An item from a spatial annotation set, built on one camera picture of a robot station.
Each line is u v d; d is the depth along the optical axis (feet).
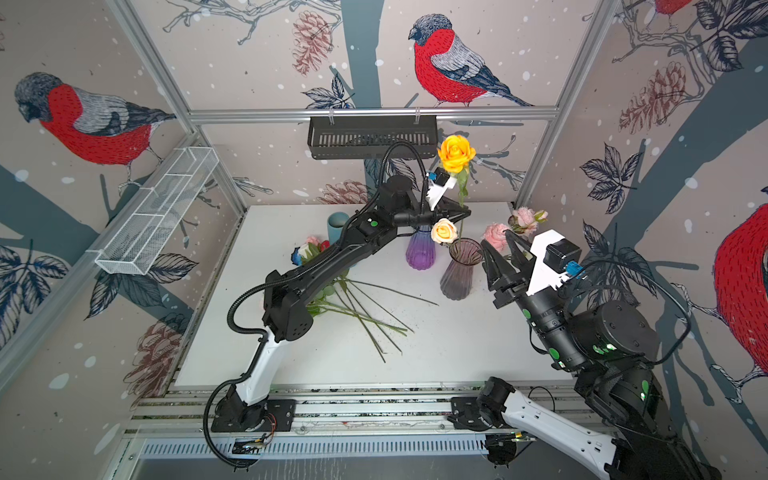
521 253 1.56
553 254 1.12
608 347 1.04
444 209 2.15
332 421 2.40
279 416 2.40
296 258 3.30
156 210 2.57
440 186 2.09
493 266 1.50
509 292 1.31
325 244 3.40
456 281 2.95
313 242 3.36
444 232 1.90
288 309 1.73
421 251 3.12
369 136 3.50
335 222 3.00
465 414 2.40
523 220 2.38
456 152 1.83
